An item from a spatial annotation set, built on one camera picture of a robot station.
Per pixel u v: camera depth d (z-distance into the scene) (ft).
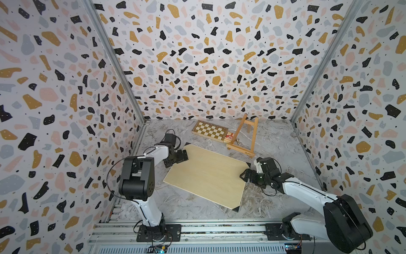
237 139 3.59
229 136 3.60
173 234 2.40
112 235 2.43
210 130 3.71
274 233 2.40
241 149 3.29
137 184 1.60
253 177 2.56
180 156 2.88
